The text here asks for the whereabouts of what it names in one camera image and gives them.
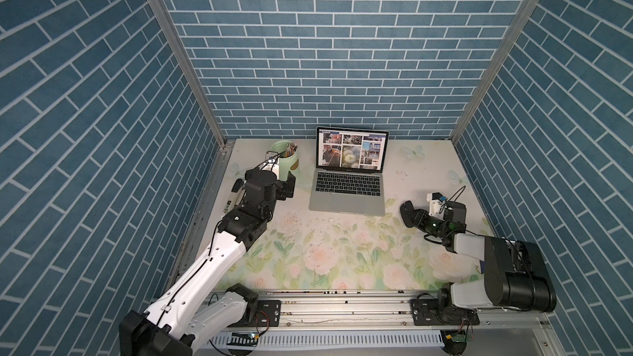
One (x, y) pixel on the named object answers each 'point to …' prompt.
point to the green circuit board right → (459, 338)
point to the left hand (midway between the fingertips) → (281, 170)
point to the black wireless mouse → (408, 213)
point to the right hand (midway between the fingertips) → (410, 213)
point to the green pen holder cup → (288, 154)
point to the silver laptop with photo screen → (349, 167)
